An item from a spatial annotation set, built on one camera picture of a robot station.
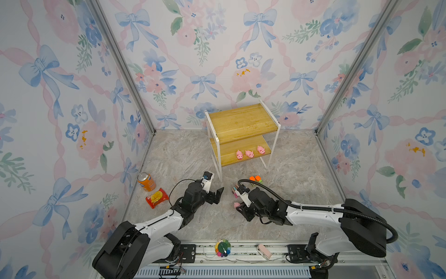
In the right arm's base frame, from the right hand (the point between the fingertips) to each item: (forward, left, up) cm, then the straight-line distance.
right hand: (237, 205), depth 83 cm
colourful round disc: (-18, +7, -3) cm, 19 cm away
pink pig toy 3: (+20, -1, +14) cm, 25 cm away
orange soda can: (+9, +45, +6) cm, 46 cm away
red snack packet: (+4, +41, -1) cm, 41 cm away
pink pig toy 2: (+21, -6, +14) cm, 26 cm away
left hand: (+9, +11, +5) cm, 15 cm away
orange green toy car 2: (+16, -12, -2) cm, 20 cm away
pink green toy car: (0, +1, +20) cm, 20 cm away
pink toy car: (+2, +2, +10) cm, 10 cm away
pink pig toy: (+24, -12, +14) cm, 30 cm away
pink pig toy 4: (0, +1, +2) cm, 2 cm away
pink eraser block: (-20, -12, -2) cm, 23 cm away
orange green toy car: (+16, -8, -2) cm, 18 cm away
